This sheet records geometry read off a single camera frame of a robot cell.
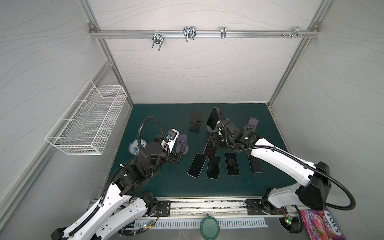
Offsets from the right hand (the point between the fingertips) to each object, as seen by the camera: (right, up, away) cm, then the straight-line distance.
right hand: (212, 136), depth 78 cm
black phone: (-8, -19, +11) cm, 24 cm away
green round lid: (-3, -36, -17) cm, 40 cm away
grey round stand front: (+30, +5, +24) cm, 39 cm away
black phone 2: (+3, +9, +22) cm, 24 cm away
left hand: (-17, +1, -11) cm, 20 cm away
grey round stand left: (-18, -9, +18) cm, 27 cm away
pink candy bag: (+49, -40, -10) cm, 64 cm away
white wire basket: (-60, +6, -9) cm, 61 cm away
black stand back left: (-10, +4, +32) cm, 34 cm away
